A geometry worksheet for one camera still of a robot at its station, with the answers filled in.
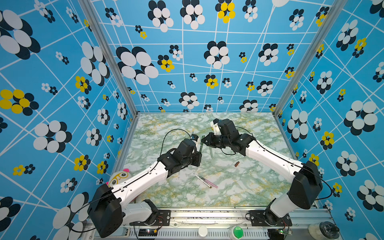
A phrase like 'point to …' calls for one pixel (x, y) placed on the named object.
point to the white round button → (202, 232)
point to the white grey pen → (210, 187)
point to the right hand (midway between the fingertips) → (202, 141)
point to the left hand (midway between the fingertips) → (202, 154)
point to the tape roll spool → (324, 230)
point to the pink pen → (208, 182)
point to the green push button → (236, 232)
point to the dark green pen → (201, 144)
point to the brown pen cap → (236, 164)
